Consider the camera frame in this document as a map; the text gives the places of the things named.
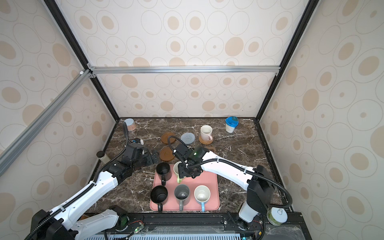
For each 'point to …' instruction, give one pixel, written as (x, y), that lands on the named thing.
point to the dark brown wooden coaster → (164, 138)
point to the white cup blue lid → (231, 123)
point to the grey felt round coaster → (188, 138)
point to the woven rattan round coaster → (205, 142)
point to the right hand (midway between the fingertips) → (188, 172)
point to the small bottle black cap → (100, 154)
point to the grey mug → (182, 194)
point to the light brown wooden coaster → (166, 154)
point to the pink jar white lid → (130, 124)
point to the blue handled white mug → (202, 194)
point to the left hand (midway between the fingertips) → (157, 154)
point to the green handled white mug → (176, 170)
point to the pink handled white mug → (206, 132)
